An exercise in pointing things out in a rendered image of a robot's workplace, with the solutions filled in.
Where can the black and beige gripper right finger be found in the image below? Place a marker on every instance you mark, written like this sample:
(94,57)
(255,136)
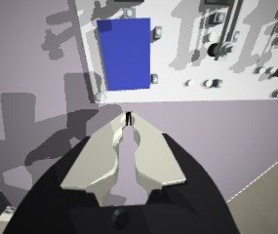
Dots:
(161,163)

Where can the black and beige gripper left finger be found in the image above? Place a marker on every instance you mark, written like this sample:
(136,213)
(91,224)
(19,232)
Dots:
(90,166)

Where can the toggle clamp with red handle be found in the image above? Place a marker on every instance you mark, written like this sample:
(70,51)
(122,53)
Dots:
(222,49)

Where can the blue flat plate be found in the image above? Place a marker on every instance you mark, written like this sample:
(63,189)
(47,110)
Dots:
(125,47)

